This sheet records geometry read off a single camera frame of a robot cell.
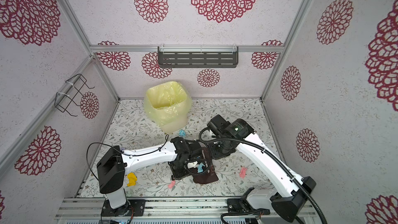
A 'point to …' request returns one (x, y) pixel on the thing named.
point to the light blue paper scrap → (182, 132)
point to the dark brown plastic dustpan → (209, 174)
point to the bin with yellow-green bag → (166, 104)
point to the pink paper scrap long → (172, 183)
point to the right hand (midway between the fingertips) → (213, 152)
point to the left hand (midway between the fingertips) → (177, 177)
